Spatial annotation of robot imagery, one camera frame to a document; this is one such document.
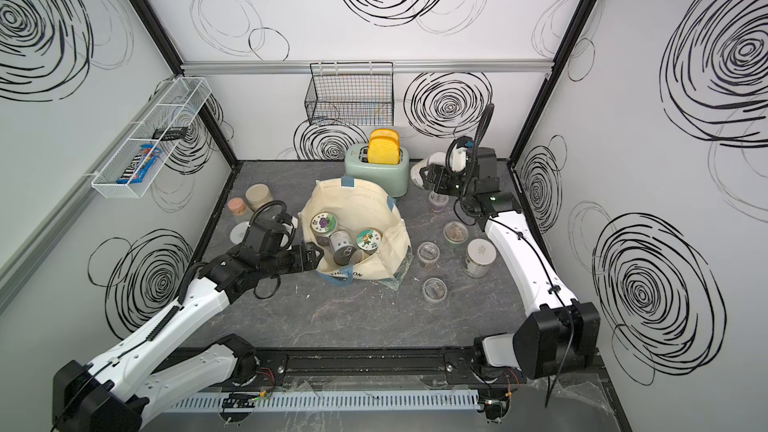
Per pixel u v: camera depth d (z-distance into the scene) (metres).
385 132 0.99
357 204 0.91
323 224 0.91
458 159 0.69
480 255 0.85
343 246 0.87
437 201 1.02
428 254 0.89
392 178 1.00
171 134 0.78
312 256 0.69
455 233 0.94
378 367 0.75
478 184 0.59
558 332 0.39
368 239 0.89
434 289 0.82
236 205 0.95
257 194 1.03
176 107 0.87
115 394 0.39
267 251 0.60
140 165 0.67
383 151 0.97
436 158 0.76
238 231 0.90
